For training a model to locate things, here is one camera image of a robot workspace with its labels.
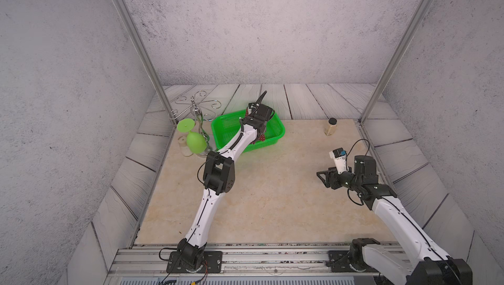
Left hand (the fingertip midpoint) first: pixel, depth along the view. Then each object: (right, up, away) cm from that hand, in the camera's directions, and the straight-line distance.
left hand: (258, 125), depth 103 cm
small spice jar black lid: (+40, -1, +6) cm, 40 cm away
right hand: (+28, -20, -21) cm, 40 cm away
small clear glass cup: (-38, -12, -1) cm, 40 cm away
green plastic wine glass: (-28, -8, -16) cm, 33 cm away
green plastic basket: (+6, -5, +13) cm, 15 cm away
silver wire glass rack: (-25, +7, -14) cm, 30 cm away
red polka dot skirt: (+2, -6, -4) cm, 8 cm away
